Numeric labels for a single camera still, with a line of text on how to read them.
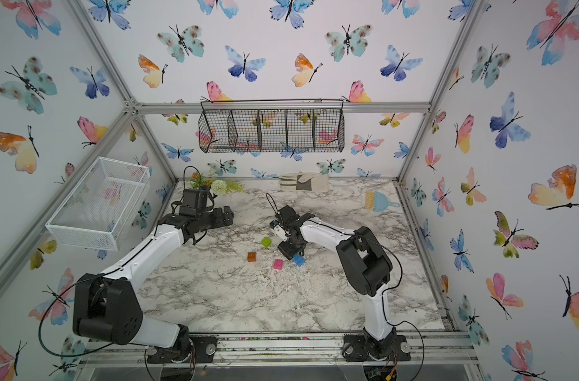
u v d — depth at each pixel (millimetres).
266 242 972
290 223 718
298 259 916
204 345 744
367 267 510
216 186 951
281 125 981
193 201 667
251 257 932
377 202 1124
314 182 1198
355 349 730
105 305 423
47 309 632
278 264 911
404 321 672
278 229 866
